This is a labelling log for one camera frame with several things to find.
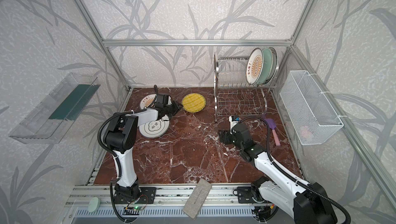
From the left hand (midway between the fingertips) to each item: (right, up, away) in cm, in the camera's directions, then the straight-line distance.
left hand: (184, 101), depth 101 cm
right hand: (+25, -14, -17) cm, 33 cm away
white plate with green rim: (-17, -18, -4) cm, 25 cm away
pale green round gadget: (-36, -47, -32) cm, 67 cm away
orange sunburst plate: (+42, +19, -18) cm, 49 cm away
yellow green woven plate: (+6, -1, +11) cm, 12 cm away
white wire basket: (+58, -3, -37) cm, 69 cm away
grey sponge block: (+11, -44, -30) cm, 55 cm away
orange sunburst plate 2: (-30, 0, +11) cm, 32 cm away
